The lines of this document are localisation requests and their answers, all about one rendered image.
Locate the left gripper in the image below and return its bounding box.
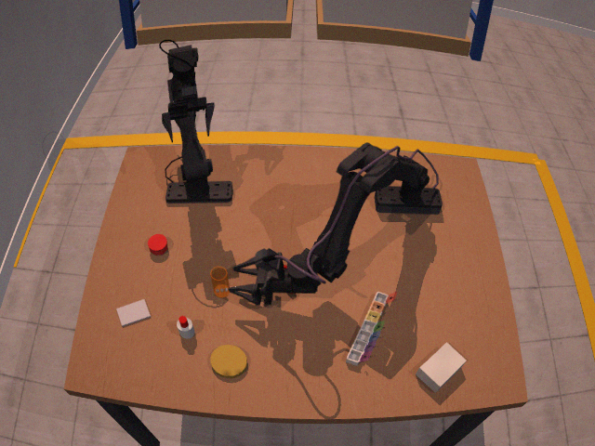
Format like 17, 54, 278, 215
228, 257, 294, 306

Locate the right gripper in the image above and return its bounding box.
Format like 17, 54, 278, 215
162, 83, 215, 142

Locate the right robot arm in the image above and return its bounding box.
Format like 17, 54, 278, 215
165, 46, 232, 202

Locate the pale pink flat square slab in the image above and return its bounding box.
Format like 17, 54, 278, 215
116, 299, 151, 326

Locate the orange translucent pill bottle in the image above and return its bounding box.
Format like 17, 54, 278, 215
210, 267, 230, 298

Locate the red disk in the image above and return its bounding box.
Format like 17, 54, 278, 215
148, 234, 167, 256

